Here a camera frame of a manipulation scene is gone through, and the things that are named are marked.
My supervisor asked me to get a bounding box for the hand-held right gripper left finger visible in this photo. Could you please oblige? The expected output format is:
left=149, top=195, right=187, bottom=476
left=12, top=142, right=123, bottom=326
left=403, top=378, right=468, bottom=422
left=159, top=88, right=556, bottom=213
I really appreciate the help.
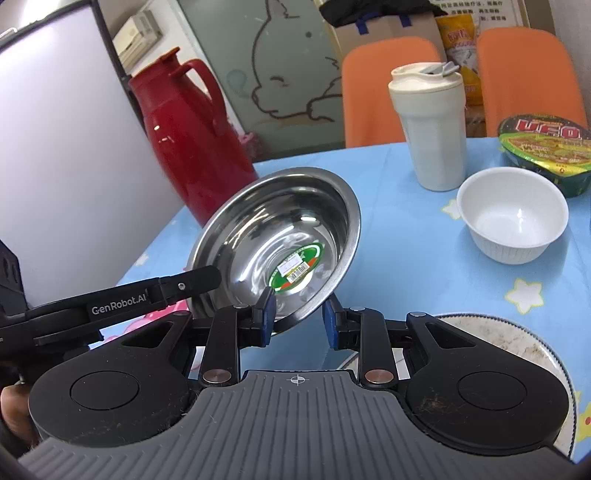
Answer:
left=92, top=286, right=278, bottom=387

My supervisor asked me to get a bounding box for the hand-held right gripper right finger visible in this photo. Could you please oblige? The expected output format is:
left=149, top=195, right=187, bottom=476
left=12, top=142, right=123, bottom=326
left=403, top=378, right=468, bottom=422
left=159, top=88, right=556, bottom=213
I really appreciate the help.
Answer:
left=322, top=295, right=481, bottom=388

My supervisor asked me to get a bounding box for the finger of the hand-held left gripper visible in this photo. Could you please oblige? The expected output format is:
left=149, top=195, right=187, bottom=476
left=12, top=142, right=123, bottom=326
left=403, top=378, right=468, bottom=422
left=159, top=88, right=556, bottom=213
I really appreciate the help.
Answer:
left=154, top=265, right=222, bottom=308

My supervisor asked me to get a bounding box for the stainless steel bowl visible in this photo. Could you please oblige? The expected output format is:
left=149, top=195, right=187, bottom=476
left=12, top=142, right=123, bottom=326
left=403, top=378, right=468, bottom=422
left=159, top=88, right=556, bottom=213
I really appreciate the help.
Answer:
left=185, top=168, right=362, bottom=335

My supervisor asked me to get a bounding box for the person's left hand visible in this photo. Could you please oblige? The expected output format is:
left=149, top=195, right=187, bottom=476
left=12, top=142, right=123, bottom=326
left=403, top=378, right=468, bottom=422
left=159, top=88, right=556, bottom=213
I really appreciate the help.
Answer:
left=0, top=385, right=32, bottom=446

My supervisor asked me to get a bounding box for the blue cartoon tablecloth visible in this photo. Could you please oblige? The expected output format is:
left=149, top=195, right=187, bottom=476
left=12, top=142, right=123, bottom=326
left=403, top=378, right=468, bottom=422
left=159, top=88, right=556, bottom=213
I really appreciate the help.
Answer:
left=88, top=141, right=591, bottom=462

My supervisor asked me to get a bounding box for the red thermos jug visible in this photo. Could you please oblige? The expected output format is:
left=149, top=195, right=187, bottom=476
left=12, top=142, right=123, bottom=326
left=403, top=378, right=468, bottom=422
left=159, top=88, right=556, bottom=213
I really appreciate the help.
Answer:
left=127, top=47, right=259, bottom=227

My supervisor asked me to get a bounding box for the large white floral plate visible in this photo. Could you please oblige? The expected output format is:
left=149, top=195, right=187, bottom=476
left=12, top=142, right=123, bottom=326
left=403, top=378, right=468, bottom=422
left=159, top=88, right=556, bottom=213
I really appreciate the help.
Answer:
left=434, top=313, right=578, bottom=463

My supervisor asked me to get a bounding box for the white ceramic bowl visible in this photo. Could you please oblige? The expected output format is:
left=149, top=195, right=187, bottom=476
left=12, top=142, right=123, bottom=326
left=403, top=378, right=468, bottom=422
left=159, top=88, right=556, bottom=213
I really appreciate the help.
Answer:
left=457, top=167, right=570, bottom=265

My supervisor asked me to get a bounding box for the white lidded tumbler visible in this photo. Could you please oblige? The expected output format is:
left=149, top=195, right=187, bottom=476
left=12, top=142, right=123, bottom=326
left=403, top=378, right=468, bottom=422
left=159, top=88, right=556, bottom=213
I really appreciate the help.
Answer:
left=389, top=61, right=468, bottom=192

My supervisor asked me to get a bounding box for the orange chair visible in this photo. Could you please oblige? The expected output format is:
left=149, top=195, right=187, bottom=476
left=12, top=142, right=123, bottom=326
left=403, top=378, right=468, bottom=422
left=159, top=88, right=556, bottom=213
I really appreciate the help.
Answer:
left=475, top=27, right=589, bottom=138
left=342, top=37, right=444, bottom=148

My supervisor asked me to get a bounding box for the frosted cartoon glass panel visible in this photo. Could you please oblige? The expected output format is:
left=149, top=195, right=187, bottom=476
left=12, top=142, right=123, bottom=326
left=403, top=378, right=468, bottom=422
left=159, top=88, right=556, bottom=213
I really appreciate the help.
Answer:
left=178, top=0, right=347, bottom=162

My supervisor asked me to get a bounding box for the white air conditioner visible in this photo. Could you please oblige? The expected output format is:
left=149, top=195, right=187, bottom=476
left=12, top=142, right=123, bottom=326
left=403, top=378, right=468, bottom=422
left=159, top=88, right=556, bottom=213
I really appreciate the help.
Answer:
left=112, top=10, right=163, bottom=68

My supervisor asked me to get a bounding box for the green instant noodle bowl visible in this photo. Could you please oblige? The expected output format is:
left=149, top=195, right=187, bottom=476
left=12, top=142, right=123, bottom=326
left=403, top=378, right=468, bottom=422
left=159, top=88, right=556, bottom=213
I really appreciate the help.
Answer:
left=498, top=114, right=591, bottom=198

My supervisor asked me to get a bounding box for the cardboard box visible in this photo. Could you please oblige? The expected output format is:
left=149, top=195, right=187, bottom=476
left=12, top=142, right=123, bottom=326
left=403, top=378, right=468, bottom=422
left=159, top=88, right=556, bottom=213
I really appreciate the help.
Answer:
left=335, top=11, right=451, bottom=61

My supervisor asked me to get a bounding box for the yellow snack packet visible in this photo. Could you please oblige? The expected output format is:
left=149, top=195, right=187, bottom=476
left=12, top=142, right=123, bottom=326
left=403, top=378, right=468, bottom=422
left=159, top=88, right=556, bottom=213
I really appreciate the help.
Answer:
left=436, top=14, right=483, bottom=107

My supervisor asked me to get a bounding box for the black cloth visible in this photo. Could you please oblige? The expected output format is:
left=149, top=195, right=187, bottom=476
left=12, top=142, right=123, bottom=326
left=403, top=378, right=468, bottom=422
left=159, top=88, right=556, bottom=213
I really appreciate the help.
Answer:
left=320, top=0, right=444, bottom=28

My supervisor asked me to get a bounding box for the black metal frame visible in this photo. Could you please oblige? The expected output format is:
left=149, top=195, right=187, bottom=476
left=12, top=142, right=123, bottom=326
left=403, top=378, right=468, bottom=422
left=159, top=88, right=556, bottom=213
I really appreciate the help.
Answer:
left=90, top=0, right=148, bottom=134

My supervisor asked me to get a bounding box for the white text wall poster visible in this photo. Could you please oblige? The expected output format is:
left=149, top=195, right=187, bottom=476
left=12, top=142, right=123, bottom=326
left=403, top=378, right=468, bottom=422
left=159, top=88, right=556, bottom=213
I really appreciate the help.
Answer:
left=431, top=0, right=532, bottom=28

